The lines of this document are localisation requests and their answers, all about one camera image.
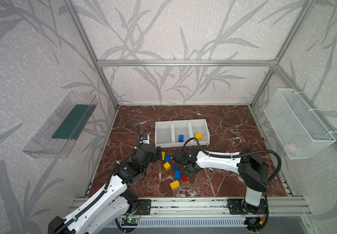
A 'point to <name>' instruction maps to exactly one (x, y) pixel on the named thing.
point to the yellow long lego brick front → (175, 185)
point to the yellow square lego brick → (167, 165)
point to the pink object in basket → (293, 149)
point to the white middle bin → (180, 132)
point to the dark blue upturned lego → (175, 167)
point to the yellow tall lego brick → (198, 136)
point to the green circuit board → (129, 222)
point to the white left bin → (164, 134)
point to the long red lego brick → (185, 179)
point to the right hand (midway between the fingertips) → (188, 171)
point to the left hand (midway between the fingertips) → (154, 148)
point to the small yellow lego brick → (163, 154)
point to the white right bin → (199, 126)
